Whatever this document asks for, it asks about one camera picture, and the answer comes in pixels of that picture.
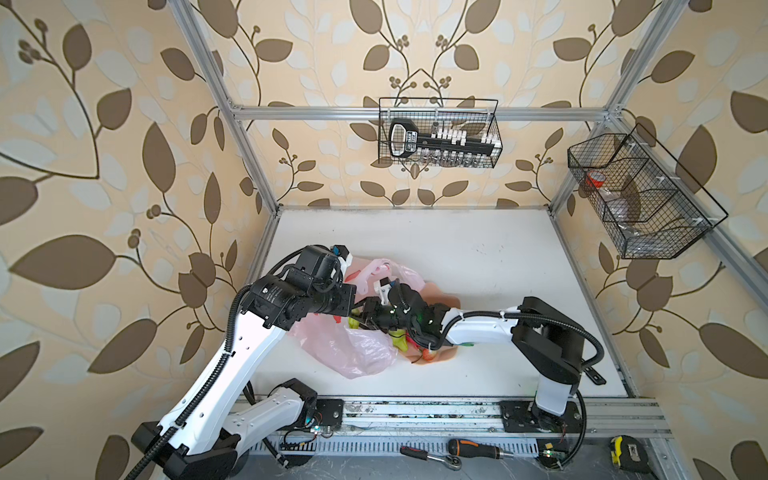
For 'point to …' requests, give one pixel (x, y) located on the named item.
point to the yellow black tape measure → (628, 453)
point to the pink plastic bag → (330, 339)
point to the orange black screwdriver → (472, 449)
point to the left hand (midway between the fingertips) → (357, 297)
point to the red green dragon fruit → (402, 341)
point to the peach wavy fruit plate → (433, 295)
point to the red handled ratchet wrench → (450, 461)
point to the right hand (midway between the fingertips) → (345, 319)
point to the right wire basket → (650, 209)
